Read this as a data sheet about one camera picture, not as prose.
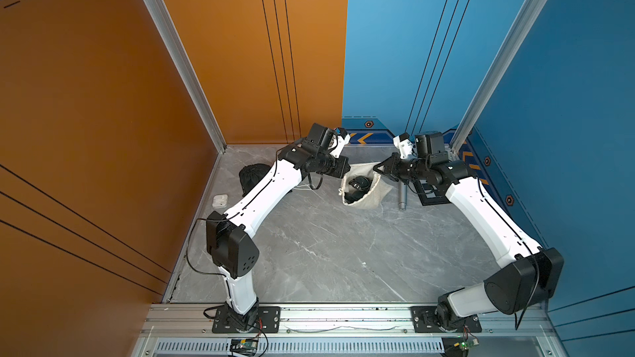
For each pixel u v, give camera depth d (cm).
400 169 67
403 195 100
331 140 64
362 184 79
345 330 72
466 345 70
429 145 58
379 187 83
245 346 71
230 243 45
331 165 68
